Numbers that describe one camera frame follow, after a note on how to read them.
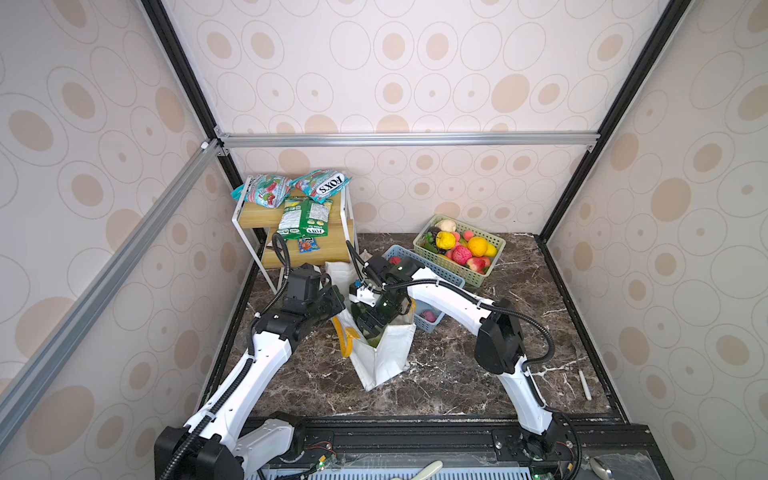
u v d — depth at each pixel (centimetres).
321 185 80
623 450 74
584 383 83
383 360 83
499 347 52
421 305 64
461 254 105
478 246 106
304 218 75
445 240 106
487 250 107
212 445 38
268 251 95
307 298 60
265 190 81
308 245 94
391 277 65
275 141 89
